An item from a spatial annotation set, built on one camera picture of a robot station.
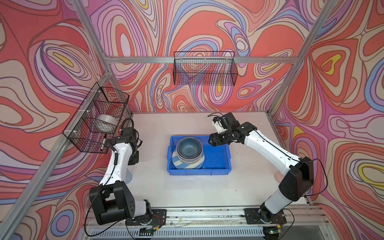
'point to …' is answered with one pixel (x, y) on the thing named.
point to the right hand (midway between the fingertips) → (215, 143)
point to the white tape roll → (105, 123)
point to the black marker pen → (104, 142)
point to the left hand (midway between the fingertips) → (127, 161)
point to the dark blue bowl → (189, 149)
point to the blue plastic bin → (217, 159)
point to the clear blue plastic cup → (128, 176)
